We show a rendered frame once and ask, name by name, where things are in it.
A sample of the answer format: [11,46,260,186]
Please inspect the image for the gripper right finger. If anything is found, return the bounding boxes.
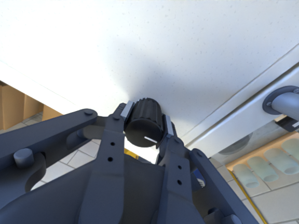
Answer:
[155,113,261,224]

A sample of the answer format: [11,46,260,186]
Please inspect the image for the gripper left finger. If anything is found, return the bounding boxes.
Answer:
[0,100,135,197]

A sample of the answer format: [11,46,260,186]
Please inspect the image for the black thermostat knob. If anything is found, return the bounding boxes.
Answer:
[123,97,165,149]

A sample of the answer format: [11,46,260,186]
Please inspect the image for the clear glass jar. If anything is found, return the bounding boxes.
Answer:
[281,138,299,162]
[232,163,259,189]
[247,155,279,183]
[263,148,298,175]

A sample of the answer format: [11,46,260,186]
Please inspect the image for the white cabinet door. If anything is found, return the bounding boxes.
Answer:
[184,60,299,162]

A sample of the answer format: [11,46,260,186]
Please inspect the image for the white warming cabinet body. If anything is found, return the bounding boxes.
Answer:
[0,0,299,146]

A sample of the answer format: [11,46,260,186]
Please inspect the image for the tan cardboard box stack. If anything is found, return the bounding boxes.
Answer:
[0,80,64,132]

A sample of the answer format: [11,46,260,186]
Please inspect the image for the grey cylindrical door post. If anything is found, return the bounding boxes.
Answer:
[262,85,299,116]

